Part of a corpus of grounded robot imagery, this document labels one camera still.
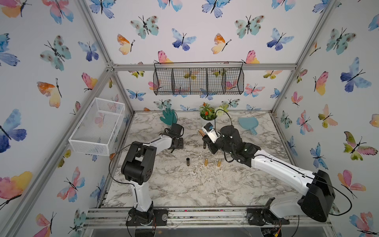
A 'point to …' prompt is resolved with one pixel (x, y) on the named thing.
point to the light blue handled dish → (249, 123)
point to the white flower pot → (204, 121)
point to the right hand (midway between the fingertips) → (206, 135)
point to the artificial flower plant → (208, 112)
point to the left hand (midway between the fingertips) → (180, 142)
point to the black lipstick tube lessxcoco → (188, 162)
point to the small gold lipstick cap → (206, 162)
